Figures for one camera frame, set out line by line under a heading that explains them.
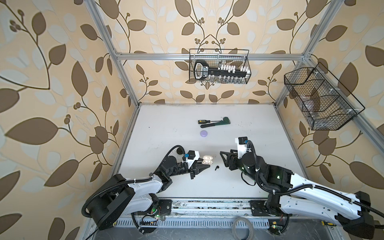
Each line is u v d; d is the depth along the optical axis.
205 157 0.72
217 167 0.87
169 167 0.62
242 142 0.60
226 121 1.10
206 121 1.08
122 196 0.43
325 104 0.73
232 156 0.61
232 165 0.61
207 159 0.72
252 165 0.49
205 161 0.71
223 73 0.84
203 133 1.02
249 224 0.68
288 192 0.47
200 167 0.69
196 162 0.68
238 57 0.91
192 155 0.64
